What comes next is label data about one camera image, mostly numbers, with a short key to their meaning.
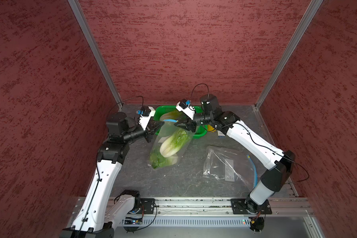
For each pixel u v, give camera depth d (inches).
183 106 22.9
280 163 16.9
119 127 18.5
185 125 24.6
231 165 35.1
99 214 14.8
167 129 26.2
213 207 29.8
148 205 29.1
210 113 21.8
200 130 26.8
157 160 29.1
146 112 20.5
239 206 29.0
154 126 23.0
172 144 28.6
